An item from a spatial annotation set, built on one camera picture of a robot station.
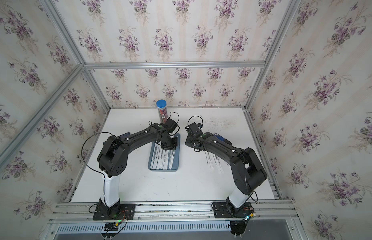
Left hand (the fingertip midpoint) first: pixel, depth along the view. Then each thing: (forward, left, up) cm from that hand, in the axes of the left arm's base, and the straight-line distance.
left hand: (178, 148), depth 92 cm
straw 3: (-6, +11, -3) cm, 13 cm away
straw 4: (-6, +10, -3) cm, 12 cm away
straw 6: (-3, +5, -3) cm, 7 cm away
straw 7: (-8, +3, +1) cm, 9 cm away
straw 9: (-8, -25, -4) cm, 26 cm away
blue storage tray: (-10, +1, -3) cm, 11 cm away
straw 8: (-7, -20, -3) cm, 21 cm away
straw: (-4, +15, -4) cm, 16 cm away
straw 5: (-9, +7, -3) cm, 12 cm away
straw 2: (-6, +13, -3) cm, 15 cm away
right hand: (+2, -8, +4) cm, 9 cm away
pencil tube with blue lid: (+23, +11, +15) cm, 29 cm away
